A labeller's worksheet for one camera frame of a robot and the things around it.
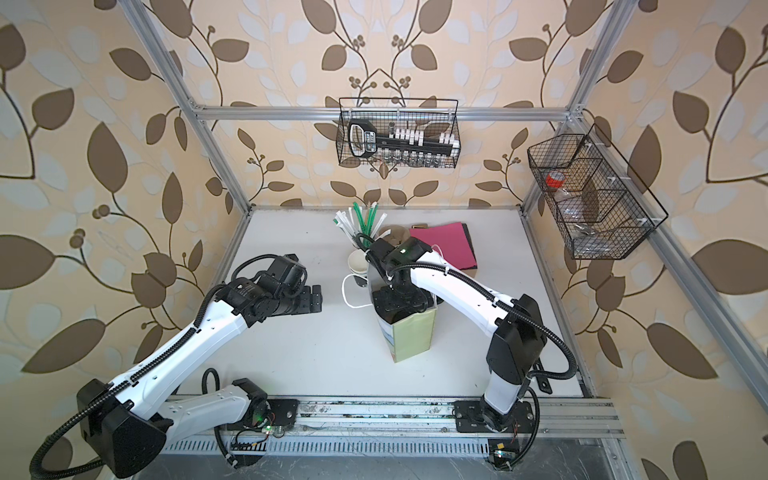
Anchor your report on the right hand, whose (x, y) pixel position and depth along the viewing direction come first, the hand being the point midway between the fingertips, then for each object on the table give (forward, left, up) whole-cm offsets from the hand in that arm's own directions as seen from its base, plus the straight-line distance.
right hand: (399, 314), depth 76 cm
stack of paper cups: (+17, +12, -2) cm, 21 cm away
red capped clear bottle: (+31, -46, +17) cm, 58 cm away
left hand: (+5, +23, +1) cm, 24 cm away
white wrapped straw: (+29, +15, +3) cm, 33 cm away
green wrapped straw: (+31, +10, -1) cm, 33 cm away
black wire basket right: (+16, -52, +17) cm, 57 cm away
